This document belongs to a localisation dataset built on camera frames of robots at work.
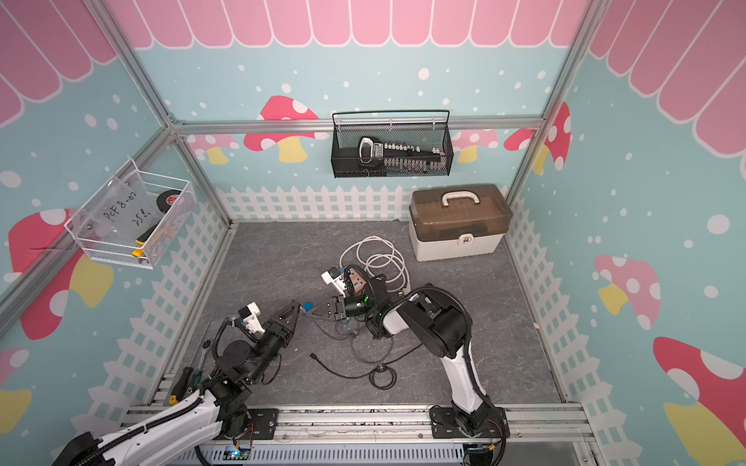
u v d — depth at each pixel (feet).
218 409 1.94
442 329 1.75
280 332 2.25
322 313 2.52
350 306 2.49
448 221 3.02
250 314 2.38
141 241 2.07
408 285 3.27
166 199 2.61
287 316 2.52
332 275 2.57
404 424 2.49
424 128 2.94
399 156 2.89
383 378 2.69
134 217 2.29
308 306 2.49
